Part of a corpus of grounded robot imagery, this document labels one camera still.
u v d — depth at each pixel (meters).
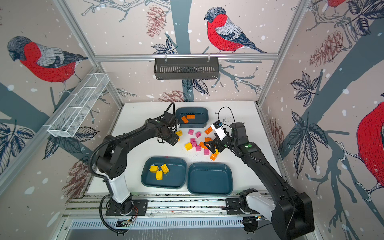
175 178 0.83
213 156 0.90
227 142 0.67
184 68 1.07
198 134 1.00
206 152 0.92
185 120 1.07
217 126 0.68
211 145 0.70
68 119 0.73
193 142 0.97
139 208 0.73
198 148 0.95
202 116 1.11
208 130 1.04
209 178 0.82
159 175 0.82
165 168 0.86
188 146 0.95
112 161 0.49
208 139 0.98
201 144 0.97
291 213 0.36
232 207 0.73
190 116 1.11
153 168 0.86
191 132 1.03
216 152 0.71
